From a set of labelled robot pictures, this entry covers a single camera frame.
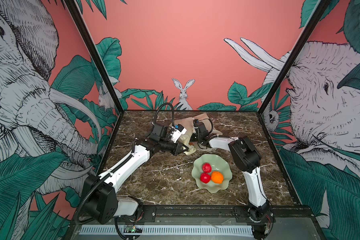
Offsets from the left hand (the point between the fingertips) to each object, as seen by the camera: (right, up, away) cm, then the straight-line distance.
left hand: (188, 147), depth 76 cm
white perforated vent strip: (-10, -39, -6) cm, 40 cm away
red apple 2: (+10, -18, +6) cm, 21 cm away
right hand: (0, +6, +28) cm, 28 cm away
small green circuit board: (-28, -38, -6) cm, 47 cm away
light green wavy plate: (+18, -12, +13) cm, 25 cm away
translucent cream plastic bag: (0, +13, +19) cm, 23 cm away
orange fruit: (+16, -17, +6) cm, 24 cm away
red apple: (+11, -13, +10) cm, 20 cm away
